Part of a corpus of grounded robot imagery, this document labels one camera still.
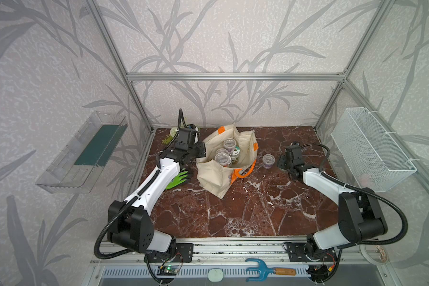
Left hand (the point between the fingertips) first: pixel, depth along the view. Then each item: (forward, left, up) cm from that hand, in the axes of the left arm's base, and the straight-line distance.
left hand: (202, 147), depth 84 cm
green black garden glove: (-8, +14, -19) cm, 25 cm away
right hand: (+1, -42, -11) cm, 44 cm away
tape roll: (-41, -75, -20) cm, 88 cm away
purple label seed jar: (+2, -35, -14) cm, 38 cm away
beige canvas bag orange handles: (-13, -7, -9) cm, 17 cm away
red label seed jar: (-6, -9, -1) cm, 11 cm away
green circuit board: (-46, +11, -22) cm, 52 cm away
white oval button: (-48, -7, -18) cm, 52 cm away
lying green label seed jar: (+4, -16, -16) cm, 24 cm away
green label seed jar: (+6, -17, -12) cm, 22 cm away
